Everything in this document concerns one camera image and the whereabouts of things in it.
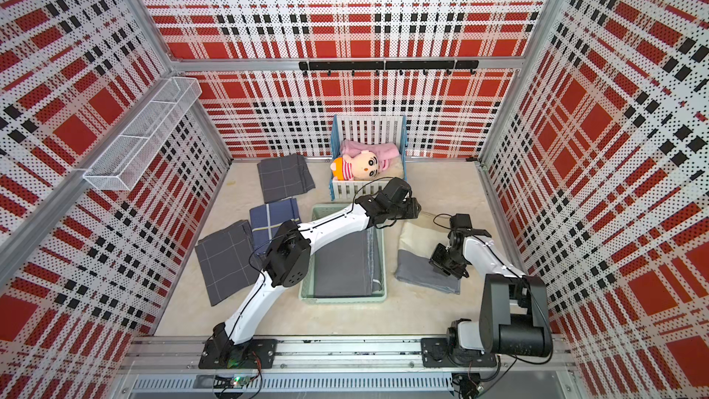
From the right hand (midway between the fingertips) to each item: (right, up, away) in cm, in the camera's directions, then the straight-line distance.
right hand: (438, 266), depth 87 cm
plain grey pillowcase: (-28, -1, +1) cm, 28 cm away
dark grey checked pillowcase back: (-58, +30, +28) cm, 71 cm away
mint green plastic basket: (-41, -8, -3) cm, 42 cm away
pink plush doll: (-24, +35, +13) cm, 45 cm away
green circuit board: (-56, -24, -17) cm, 64 cm away
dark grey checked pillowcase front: (-70, 0, +5) cm, 70 cm away
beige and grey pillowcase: (-5, +6, +9) cm, 12 cm away
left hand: (-4, +18, +5) cm, 20 cm away
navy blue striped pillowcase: (-60, +13, +15) cm, 63 cm away
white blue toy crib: (-17, +49, +26) cm, 58 cm away
